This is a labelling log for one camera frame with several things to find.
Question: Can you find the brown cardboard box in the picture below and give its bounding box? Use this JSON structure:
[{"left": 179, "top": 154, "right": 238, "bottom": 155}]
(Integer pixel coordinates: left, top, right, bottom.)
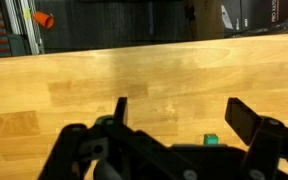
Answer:
[{"left": 193, "top": 0, "right": 224, "bottom": 41}]

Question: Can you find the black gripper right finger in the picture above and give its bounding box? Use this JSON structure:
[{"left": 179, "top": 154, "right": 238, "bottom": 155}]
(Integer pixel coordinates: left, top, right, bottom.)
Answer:
[{"left": 224, "top": 97, "right": 288, "bottom": 180}]

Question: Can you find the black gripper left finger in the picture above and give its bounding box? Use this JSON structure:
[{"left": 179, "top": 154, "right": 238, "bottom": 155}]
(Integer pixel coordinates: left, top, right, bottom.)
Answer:
[{"left": 38, "top": 96, "right": 198, "bottom": 180}]

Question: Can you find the small green block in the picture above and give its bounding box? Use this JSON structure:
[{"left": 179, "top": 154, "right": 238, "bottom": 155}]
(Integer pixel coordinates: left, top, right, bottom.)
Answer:
[{"left": 203, "top": 133, "right": 219, "bottom": 146}]

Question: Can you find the black printed box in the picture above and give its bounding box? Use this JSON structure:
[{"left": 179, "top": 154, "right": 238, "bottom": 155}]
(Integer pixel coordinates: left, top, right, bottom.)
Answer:
[{"left": 221, "top": 0, "right": 288, "bottom": 33}]

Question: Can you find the aluminium profile rail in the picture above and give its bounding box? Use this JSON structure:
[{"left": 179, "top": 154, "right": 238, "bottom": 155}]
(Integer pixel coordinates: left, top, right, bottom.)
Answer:
[{"left": 4, "top": 0, "right": 46, "bottom": 56}]

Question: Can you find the orange object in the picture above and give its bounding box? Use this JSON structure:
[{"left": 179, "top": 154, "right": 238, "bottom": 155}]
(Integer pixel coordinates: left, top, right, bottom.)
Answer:
[{"left": 32, "top": 11, "right": 56, "bottom": 30}]

